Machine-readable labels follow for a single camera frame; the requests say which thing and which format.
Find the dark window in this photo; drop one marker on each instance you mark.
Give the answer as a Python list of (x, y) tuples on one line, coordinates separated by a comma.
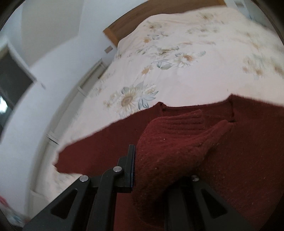
[(15, 82)]

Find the wooden headboard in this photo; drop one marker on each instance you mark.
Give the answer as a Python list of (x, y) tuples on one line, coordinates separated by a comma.
[(128, 22)]

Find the dark red knit sweater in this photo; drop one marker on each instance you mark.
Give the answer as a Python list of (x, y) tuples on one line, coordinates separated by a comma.
[(235, 146)]

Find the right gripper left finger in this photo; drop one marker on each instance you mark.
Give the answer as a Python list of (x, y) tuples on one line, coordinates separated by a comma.
[(90, 202)]

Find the left wall switch plate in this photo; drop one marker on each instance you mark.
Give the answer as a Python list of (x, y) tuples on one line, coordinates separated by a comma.
[(108, 49)]

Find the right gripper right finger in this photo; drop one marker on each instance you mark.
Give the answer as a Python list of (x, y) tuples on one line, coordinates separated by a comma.
[(196, 206)]

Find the white low cabinet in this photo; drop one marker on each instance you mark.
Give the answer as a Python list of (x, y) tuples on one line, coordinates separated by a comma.
[(59, 123)]

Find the floral pink duvet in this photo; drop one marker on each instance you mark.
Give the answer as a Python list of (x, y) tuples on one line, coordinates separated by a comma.
[(193, 58)]

